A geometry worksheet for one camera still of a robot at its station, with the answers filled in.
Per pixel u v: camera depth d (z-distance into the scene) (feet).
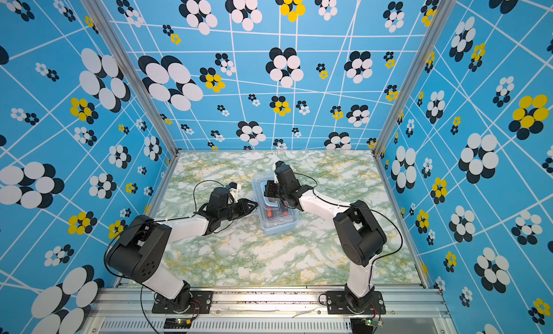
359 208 1.65
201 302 2.40
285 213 2.83
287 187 2.33
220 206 2.42
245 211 2.64
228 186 2.78
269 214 2.77
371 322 2.26
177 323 2.37
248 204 2.77
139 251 1.50
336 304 2.37
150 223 1.67
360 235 1.57
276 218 2.80
